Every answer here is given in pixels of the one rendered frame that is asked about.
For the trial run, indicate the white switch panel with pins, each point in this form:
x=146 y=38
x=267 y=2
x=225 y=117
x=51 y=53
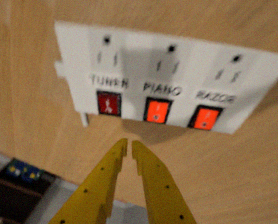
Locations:
x=164 y=77

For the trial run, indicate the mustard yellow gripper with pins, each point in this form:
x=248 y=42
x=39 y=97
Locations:
x=92 y=201

